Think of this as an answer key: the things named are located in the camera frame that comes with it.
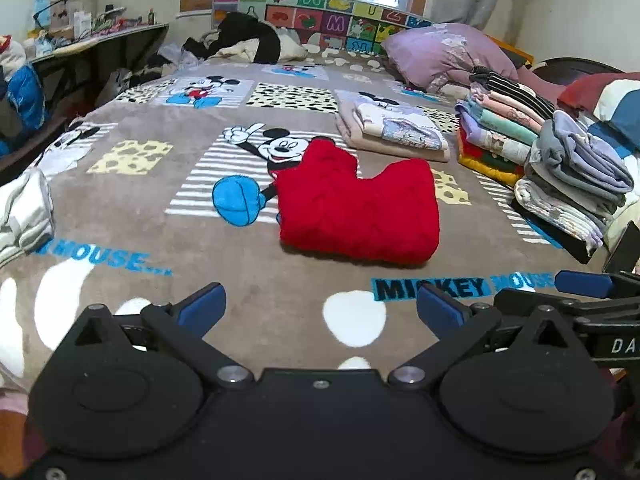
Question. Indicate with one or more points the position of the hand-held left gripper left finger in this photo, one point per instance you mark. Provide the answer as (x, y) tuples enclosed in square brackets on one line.
[(205, 307)]

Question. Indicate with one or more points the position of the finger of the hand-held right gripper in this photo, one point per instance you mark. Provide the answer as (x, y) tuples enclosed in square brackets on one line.
[(585, 282), (530, 300)]

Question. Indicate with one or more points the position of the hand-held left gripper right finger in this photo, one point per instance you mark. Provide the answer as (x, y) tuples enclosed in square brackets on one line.
[(440, 310)]

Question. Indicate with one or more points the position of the red knit pants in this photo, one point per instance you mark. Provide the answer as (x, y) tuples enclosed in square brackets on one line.
[(357, 205)]

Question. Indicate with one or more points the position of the stack of grey folded clothes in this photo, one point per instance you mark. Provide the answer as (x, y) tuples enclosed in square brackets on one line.
[(575, 180)]

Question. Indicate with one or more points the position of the stack of colourful folded clothes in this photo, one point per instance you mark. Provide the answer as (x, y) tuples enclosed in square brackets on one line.
[(500, 120)]

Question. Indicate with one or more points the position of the printed cartoon blanket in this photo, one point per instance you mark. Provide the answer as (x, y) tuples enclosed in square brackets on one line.
[(165, 240)]

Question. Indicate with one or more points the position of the striped red white blue quilt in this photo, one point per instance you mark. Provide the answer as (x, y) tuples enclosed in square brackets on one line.
[(610, 105)]

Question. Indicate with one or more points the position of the folded sequin print garment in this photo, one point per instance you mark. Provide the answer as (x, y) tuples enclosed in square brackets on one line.
[(400, 127)]

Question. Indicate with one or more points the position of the folded beige garment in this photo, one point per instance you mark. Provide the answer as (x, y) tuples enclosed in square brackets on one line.
[(360, 135)]

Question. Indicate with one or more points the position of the white crumpled cloth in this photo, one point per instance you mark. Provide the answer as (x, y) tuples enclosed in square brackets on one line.
[(25, 215)]

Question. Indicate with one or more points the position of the purple pillow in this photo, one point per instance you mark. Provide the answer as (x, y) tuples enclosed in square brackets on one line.
[(440, 55)]

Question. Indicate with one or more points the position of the dark desk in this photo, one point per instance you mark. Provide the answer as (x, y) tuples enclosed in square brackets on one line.
[(95, 55)]

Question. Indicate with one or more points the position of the black garment pile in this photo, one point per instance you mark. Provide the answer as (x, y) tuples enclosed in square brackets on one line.
[(250, 35)]

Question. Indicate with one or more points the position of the blue bag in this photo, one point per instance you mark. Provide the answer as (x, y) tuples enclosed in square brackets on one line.
[(25, 95)]

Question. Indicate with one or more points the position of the colourful printed headboard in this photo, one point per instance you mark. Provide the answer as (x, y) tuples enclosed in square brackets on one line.
[(325, 20)]

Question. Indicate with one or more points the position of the clutter of desk items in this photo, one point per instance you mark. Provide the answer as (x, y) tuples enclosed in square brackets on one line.
[(75, 20)]

